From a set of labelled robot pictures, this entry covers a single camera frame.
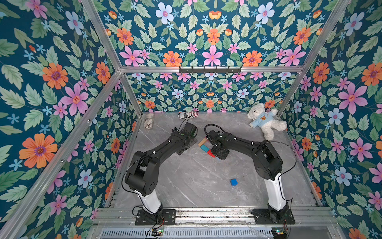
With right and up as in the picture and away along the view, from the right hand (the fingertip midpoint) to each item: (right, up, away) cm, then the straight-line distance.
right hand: (216, 155), depth 96 cm
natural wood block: (-9, +8, +5) cm, 13 cm away
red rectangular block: (-4, +1, 0) cm, 4 cm away
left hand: (-16, +8, -4) cm, 19 cm away
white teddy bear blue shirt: (+36, +24, +9) cm, 44 cm away
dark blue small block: (+9, -14, -12) cm, 20 cm away
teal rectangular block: (-8, +4, +2) cm, 9 cm away
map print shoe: (-50, +23, +15) cm, 57 cm away
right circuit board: (+29, -33, -25) cm, 51 cm away
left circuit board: (-32, -33, -25) cm, 52 cm away
